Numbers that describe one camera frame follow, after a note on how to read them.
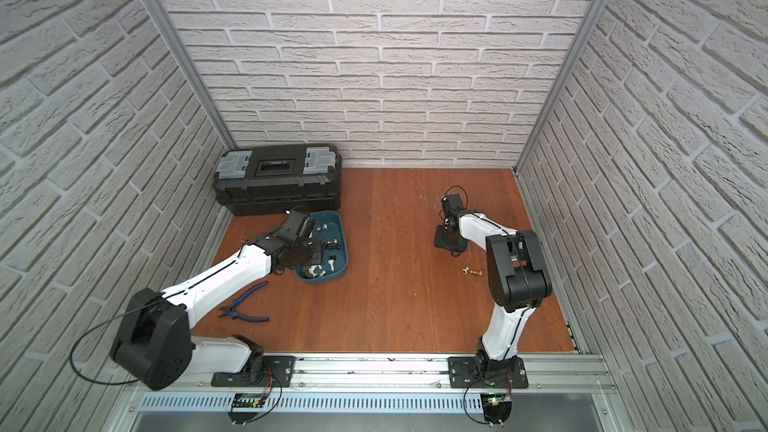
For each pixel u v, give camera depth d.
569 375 0.76
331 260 0.92
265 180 0.92
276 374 0.73
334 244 0.97
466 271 0.91
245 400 0.73
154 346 0.41
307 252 0.75
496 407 0.70
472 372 0.73
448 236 0.85
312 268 0.91
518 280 0.49
